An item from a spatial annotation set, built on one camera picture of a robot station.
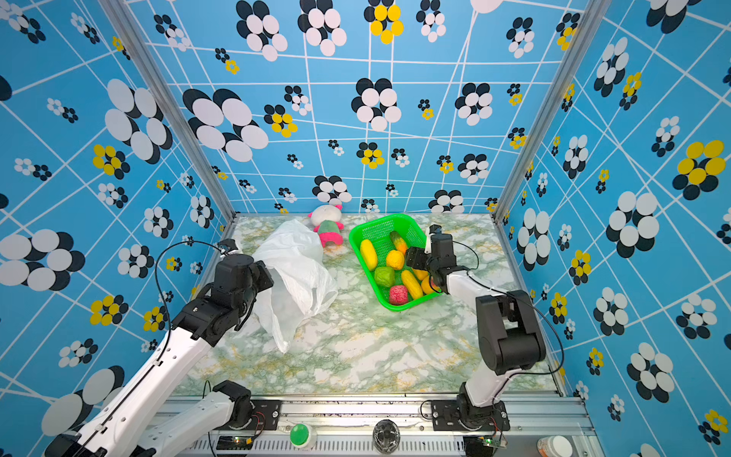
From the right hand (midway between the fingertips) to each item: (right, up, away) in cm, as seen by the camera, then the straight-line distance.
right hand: (418, 252), depth 96 cm
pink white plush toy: (-34, +12, +14) cm, 38 cm away
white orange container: (+25, -42, -33) cm, 59 cm away
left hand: (-45, -2, -21) cm, 50 cm away
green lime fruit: (-12, -8, -2) cm, 14 cm away
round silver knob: (-13, -38, -36) cm, 54 cm away
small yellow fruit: (-8, -3, +2) cm, 8 cm away
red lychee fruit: (-7, -13, -6) cm, 16 cm away
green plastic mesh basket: (-12, +1, +12) cm, 17 cm away
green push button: (-31, -40, -34) cm, 61 cm away
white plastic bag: (-35, -8, -20) cm, 41 cm away
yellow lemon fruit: (-17, -1, +5) cm, 18 cm away
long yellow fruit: (-2, -11, -3) cm, 11 cm away
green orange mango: (-6, +4, +9) cm, 11 cm away
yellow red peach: (+2, -11, -2) cm, 11 cm away
